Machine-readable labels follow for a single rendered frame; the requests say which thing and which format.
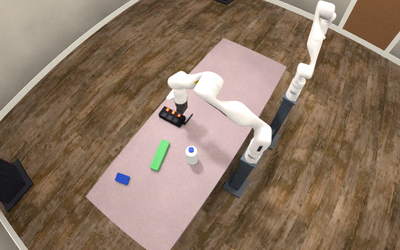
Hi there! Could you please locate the black power strip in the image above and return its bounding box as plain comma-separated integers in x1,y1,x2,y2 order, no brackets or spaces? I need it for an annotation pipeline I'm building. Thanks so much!
158,106,193,128

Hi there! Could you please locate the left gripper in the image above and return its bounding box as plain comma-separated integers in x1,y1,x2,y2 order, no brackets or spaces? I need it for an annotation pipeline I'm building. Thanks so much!
166,90,188,115

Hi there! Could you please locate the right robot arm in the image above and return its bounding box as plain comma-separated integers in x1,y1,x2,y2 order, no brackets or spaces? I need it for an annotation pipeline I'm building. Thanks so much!
286,0,336,101

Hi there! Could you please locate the white bottle with blue cap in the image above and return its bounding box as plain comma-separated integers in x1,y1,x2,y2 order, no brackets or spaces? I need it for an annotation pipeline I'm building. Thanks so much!
185,146,198,165

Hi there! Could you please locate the green rectangular block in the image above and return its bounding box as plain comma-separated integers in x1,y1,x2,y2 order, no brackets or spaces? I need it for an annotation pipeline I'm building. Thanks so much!
150,140,170,171

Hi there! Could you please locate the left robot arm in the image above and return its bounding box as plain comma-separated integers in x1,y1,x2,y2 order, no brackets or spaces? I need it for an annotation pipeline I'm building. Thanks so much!
168,71,272,164

